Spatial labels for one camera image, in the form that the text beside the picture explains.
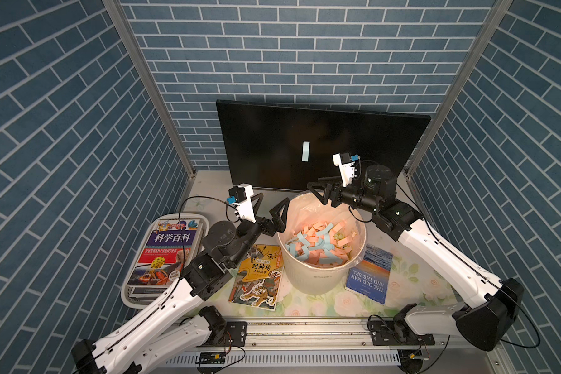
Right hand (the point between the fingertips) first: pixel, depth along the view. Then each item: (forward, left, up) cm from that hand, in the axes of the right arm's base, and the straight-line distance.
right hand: (317, 185), depth 67 cm
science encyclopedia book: (-13, +51, -25) cm, 58 cm away
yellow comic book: (-17, +18, -35) cm, 43 cm away
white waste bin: (+1, +3, -14) cm, 14 cm away
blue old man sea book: (-11, -23, -36) cm, 44 cm away
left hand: (-8, +9, +2) cm, 12 cm away
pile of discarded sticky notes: (-7, -3, -22) cm, 23 cm away
